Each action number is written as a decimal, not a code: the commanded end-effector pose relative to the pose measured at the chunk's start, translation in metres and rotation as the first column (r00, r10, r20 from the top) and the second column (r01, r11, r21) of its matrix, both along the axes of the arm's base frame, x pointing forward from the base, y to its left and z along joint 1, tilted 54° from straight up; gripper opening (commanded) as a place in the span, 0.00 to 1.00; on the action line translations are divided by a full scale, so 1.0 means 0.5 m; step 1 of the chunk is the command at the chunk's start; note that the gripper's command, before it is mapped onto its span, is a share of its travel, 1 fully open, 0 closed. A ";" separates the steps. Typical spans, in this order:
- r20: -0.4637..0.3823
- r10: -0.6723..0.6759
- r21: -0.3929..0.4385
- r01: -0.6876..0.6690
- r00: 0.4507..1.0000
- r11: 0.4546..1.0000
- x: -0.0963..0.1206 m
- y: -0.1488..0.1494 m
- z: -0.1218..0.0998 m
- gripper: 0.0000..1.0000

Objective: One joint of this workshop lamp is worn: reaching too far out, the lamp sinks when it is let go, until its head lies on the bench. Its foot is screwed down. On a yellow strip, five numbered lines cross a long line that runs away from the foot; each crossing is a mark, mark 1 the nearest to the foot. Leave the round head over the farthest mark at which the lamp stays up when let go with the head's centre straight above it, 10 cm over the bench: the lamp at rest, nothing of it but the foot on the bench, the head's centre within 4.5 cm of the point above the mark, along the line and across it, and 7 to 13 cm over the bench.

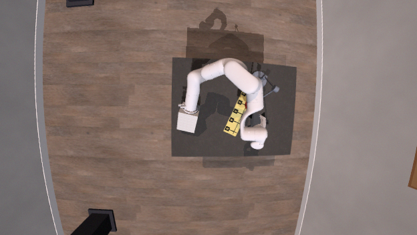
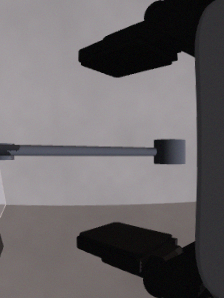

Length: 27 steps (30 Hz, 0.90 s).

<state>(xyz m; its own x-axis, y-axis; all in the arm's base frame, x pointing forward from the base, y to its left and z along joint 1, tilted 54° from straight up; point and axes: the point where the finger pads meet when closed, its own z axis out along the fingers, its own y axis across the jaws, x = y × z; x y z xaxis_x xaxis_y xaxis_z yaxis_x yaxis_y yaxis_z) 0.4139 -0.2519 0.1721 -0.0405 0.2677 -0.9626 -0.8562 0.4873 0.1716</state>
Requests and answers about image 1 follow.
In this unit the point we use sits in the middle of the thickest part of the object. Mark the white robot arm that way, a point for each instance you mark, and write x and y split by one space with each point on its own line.
236 71

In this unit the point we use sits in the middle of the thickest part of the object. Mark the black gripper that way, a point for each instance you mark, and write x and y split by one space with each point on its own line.
257 119

